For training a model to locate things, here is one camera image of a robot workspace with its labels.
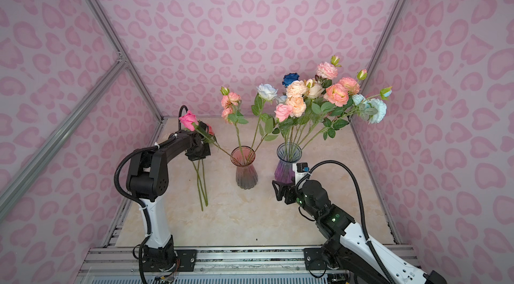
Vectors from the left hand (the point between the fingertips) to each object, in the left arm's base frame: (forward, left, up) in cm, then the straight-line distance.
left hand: (205, 152), depth 101 cm
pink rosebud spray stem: (-5, -18, +33) cm, 38 cm away
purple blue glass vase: (-11, -39, +14) cm, 43 cm away
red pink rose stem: (-14, +1, -3) cm, 15 cm away
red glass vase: (-12, -21, +13) cm, 27 cm away
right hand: (-23, -36, +14) cm, 45 cm away
